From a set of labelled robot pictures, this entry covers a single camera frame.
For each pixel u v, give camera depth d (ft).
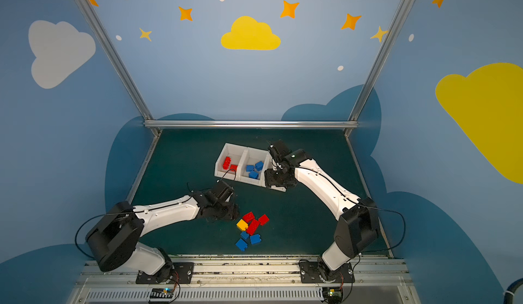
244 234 2.69
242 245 2.64
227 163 3.42
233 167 3.42
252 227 2.76
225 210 2.55
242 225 2.76
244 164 3.35
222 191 2.28
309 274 2.41
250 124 3.84
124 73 3.06
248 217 2.89
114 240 1.41
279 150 2.13
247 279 2.41
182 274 2.42
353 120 3.81
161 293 2.40
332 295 2.40
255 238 2.69
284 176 2.27
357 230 1.43
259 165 3.35
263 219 2.84
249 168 3.42
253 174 3.32
